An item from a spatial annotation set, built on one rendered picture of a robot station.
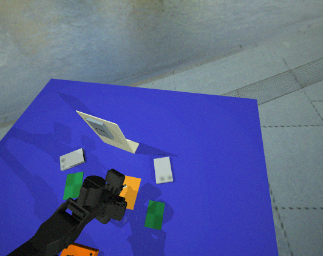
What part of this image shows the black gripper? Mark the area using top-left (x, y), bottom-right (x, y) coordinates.
top-left (95, 169), bottom-right (125, 224)

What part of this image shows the orange square mat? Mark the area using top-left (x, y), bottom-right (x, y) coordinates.
top-left (119, 176), bottom-right (141, 210)

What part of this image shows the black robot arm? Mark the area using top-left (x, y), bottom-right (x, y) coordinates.
top-left (6, 175), bottom-right (128, 256)

